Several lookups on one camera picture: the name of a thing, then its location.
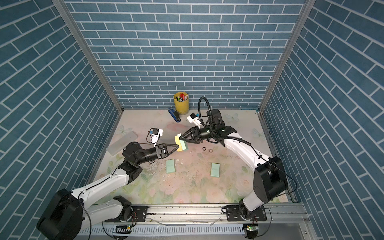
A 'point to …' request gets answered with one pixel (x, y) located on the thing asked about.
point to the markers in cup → (181, 98)
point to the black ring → (204, 148)
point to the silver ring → (210, 150)
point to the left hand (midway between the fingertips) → (180, 151)
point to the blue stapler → (175, 114)
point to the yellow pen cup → (182, 102)
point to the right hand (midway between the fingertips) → (184, 140)
